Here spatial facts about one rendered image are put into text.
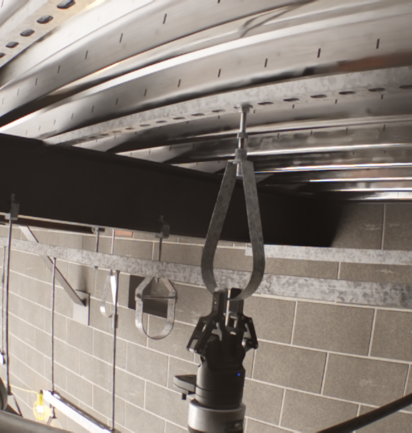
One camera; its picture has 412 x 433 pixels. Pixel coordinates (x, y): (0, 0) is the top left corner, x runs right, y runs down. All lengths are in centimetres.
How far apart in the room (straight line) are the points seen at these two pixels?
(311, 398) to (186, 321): 87
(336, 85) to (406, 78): 11
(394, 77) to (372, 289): 46
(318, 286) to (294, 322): 128
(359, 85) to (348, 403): 167
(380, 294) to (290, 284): 22
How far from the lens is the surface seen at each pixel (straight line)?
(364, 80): 71
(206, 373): 83
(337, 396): 224
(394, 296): 99
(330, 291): 107
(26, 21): 59
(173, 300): 170
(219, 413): 83
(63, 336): 404
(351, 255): 169
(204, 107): 91
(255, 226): 81
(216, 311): 82
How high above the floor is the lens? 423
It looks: 4 degrees up
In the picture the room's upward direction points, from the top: 5 degrees clockwise
